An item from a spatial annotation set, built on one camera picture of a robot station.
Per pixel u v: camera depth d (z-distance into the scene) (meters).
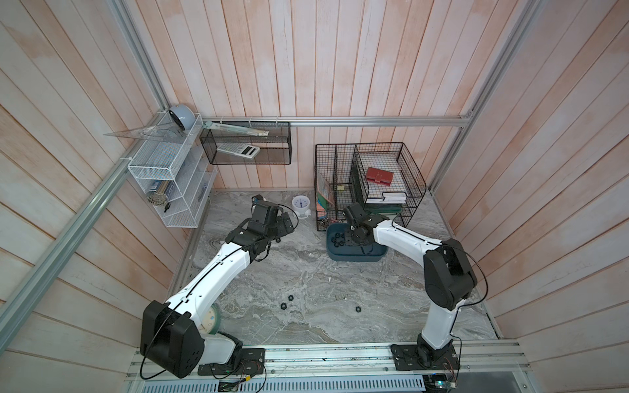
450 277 0.49
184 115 0.83
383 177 0.96
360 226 0.70
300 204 1.11
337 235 1.01
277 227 0.72
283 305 0.84
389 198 0.95
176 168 0.74
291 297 0.86
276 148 1.10
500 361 0.74
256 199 0.73
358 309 0.84
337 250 1.00
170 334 0.39
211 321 0.79
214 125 0.92
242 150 0.98
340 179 1.23
